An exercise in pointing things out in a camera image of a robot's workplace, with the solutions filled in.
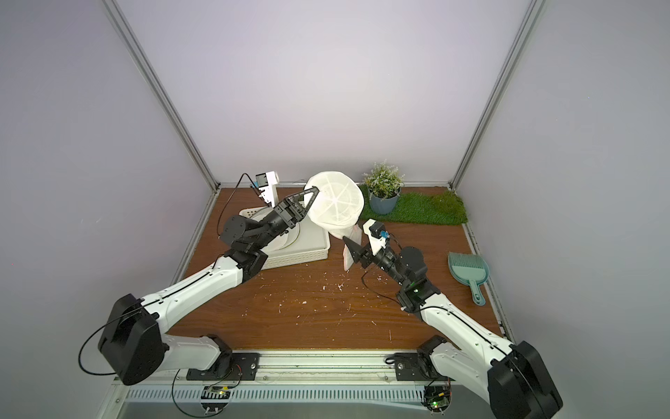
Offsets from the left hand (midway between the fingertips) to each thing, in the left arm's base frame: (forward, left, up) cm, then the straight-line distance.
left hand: (318, 197), depth 58 cm
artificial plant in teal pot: (+31, -21, -26) cm, 45 cm away
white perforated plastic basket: (+14, +9, -40) cm, 43 cm away
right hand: (+2, -9, -15) cm, 17 cm away
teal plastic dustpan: (+4, -52, -43) cm, 67 cm away
